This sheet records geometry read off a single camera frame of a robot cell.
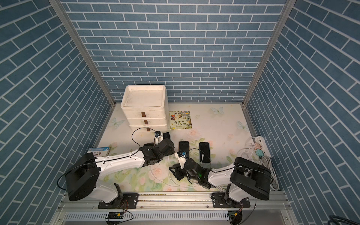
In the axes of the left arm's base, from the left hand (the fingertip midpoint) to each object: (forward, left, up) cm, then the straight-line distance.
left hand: (173, 148), depth 86 cm
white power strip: (+9, -60, -4) cm, 61 cm away
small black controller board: (-33, +29, -11) cm, 45 cm away
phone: (+7, +4, +3) cm, 9 cm away
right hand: (-12, 0, -3) cm, 12 cm away
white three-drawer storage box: (+18, +17, +17) cm, 30 cm away
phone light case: (+3, -21, -8) cm, 22 cm away
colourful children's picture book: (+28, -4, -7) cm, 29 cm away
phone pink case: (+5, -7, -6) cm, 11 cm away
